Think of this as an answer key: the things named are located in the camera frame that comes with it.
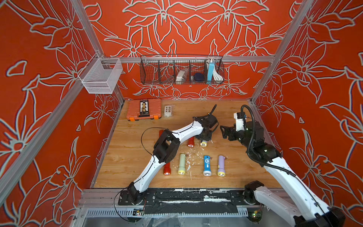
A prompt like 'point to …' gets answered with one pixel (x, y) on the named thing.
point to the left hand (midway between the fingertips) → (207, 137)
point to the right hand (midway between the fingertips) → (225, 125)
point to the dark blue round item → (198, 77)
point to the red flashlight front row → (167, 169)
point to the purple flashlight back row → (203, 144)
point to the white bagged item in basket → (181, 75)
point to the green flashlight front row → (182, 164)
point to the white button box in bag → (168, 112)
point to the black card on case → (144, 108)
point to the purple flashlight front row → (221, 172)
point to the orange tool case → (133, 109)
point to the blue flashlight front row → (207, 167)
